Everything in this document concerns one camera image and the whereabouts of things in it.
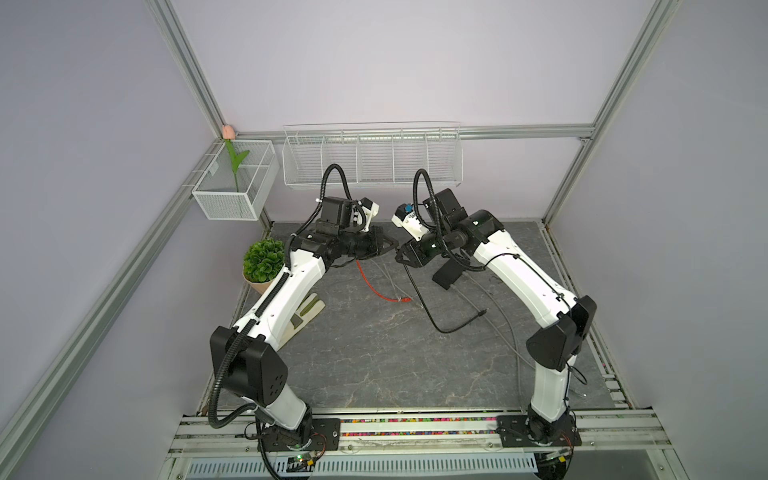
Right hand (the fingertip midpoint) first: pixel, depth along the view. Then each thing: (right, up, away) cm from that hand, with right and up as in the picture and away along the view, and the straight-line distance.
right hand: (402, 256), depth 77 cm
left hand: (-1, +2, -3) cm, 4 cm away
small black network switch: (+17, -7, +26) cm, 32 cm away
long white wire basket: (-8, +34, +21) cm, 41 cm away
